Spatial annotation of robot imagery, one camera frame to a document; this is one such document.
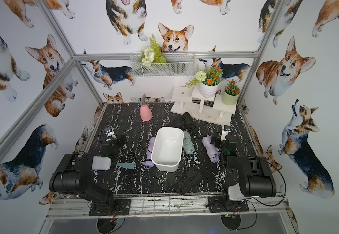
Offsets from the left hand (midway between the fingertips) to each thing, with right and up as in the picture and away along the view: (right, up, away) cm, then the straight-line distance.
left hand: (115, 131), depth 93 cm
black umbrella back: (+46, +6, +10) cm, 48 cm away
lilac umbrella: (+62, -12, -5) cm, 63 cm away
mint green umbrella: (+47, -8, -3) cm, 47 cm away
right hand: (+67, 0, -1) cm, 67 cm away
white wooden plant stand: (+65, +14, +5) cm, 66 cm away
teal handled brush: (+10, -20, -5) cm, 23 cm away
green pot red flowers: (+74, +24, -3) cm, 78 cm away
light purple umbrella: (+23, -18, -6) cm, 30 cm away
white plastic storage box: (+34, -11, +2) cm, 35 cm away
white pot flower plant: (+58, +31, -10) cm, 67 cm away
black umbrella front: (+43, -27, -17) cm, 54 cm away
